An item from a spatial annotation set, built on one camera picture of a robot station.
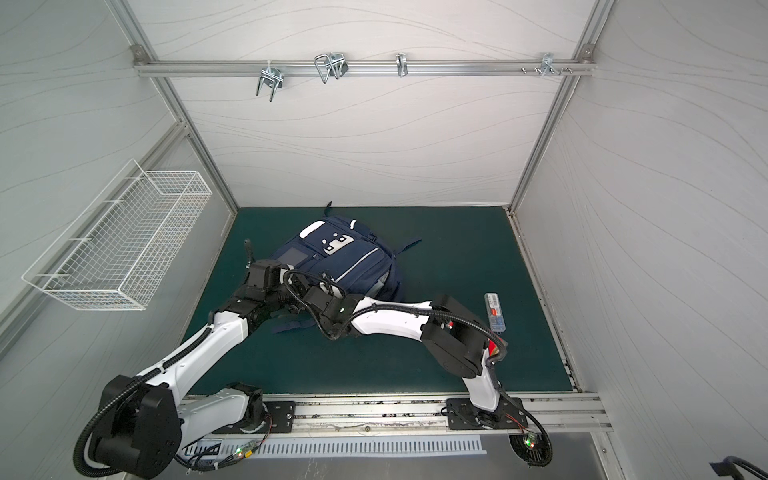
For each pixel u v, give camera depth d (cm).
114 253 67
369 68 78
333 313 64
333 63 76
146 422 39
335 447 70
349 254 94
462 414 72
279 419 74
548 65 76
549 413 76
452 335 48
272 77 79
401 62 72
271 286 66
